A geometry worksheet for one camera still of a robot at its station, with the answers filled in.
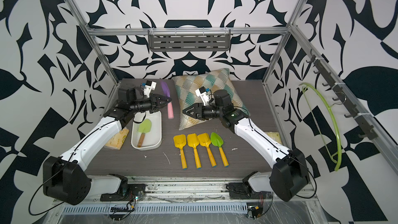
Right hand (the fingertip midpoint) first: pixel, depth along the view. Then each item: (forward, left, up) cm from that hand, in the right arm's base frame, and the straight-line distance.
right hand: (185, 110), depth 70 cm
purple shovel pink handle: (+11, +10, +1) cm, 15 cm away
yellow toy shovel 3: (-3, -9, -27) cm, 28 cm away
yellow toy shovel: (-3, +5, -27) cm, 28 cm away
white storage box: (-1, +21, -28) cm, 35 cm away
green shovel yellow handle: (-3, -16, -27) cm, 31 cm away
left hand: (+6, +6, +1) cm, 9 cm away
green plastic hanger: (-22, -57, -2) cm, 61 cm away
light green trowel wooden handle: (+6, +27, -26) cm, 38 cm away
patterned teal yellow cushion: (+27, +3, -15) cm, 31 cm away
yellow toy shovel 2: (-3, -2, -27) cm, 27 cm away
